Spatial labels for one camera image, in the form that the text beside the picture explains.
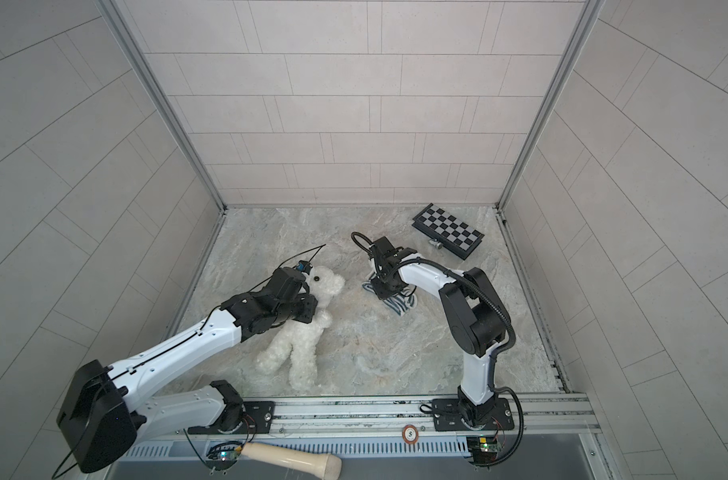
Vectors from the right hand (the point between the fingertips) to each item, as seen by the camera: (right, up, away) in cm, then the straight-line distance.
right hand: (381, 291), depth 93 cm
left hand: (-16, 0, -13) cm, 20 cm away
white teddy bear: (-21, -9, -21) cm, 31 cm away
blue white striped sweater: (+5, -2, -4) cm, 7 cm away
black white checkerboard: (+26, +18, +11) cm, 34 cm away
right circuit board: (+23, -31, -25) cm, 46 cm away
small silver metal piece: (+19, +15, +11) cm, 26 cm away
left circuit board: (-35, -30, -28) cm, 55 cm away
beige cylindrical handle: (-15, -30, -31) cm, 46 cm away
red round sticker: (+6, -28, -24) cm, 38 cm away
